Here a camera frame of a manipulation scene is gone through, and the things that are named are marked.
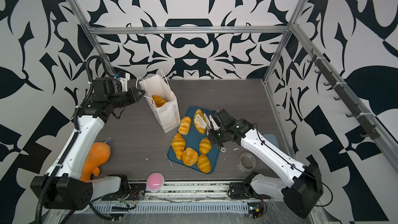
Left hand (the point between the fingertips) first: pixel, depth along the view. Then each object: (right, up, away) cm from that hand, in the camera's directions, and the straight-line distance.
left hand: (144, 89), depth 74 cm
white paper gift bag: (0, -1, +23) cm, 23 cm away
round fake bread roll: (+21, -35, +7) cm, 41 cm away
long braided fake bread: (+1, -6, +20) cm, 21 cm away
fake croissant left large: (+14, -29, +11) cm, 34 cm away
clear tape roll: (+51, -38, +9) cm, 64 cm away
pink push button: (+4, -45, +2) cm, 45 cm away
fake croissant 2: (+17, -20, +18) cm, 32 cm away
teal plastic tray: (+21, -30, +14) cm, 40 cm away
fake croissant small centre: (+29, -30, +11) cm, 43 cm away
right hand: (+31, -23, +3) cm, 39 cm away
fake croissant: (+27, -21, +10) cm, 36 cm away
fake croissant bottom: (+28, -37, +5) cm, 47 cm away
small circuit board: (+51, -55, -3) cm, 75 cm away
